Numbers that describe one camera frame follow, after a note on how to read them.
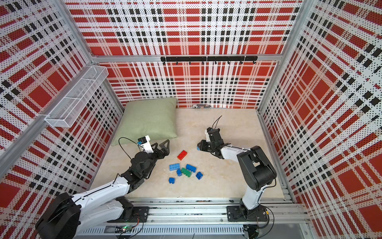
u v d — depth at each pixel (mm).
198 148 950
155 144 822
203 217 735
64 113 690
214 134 751
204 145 842
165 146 755
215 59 884
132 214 703
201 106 1229
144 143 695
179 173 863
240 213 674
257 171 483
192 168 890
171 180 832
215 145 750
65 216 404
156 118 978
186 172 873
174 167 890
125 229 693
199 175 838
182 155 940
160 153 717
